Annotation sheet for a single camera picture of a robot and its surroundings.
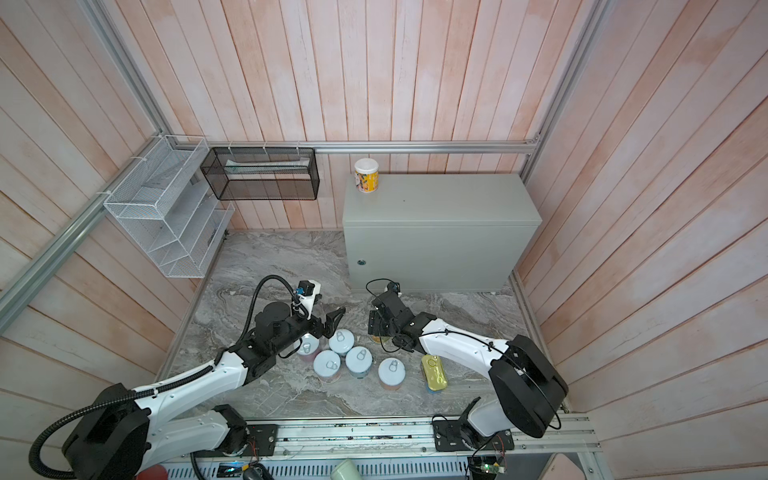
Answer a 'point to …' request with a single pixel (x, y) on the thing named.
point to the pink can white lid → (327, 363)
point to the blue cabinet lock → (361, 262)
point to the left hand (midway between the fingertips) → (332, 307)
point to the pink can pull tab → (309, 347)
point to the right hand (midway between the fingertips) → (379, 319)
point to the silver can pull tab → (341, 341)
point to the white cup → (346, 470)
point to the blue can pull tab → (361, 354)
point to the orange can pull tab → (391, 373)
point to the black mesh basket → (262, 173)
